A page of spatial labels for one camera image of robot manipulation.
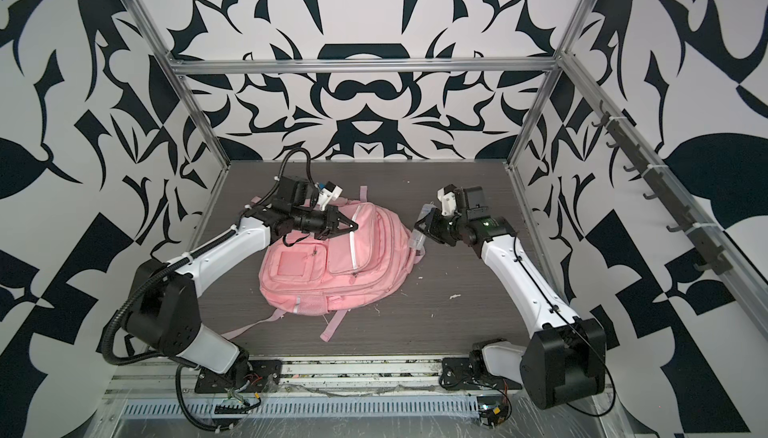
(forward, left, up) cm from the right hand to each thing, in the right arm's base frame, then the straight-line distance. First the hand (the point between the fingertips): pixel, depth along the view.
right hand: (418, 223), depth 79 cm
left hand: (0, +15, +1) cm, 15 cm away
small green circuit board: (-39, -16, -21) cm, 47 cm away
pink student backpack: (-10, +18, -6) cm, 21 cm away
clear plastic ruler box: (-5, 0, -2) cm, 5 cm away
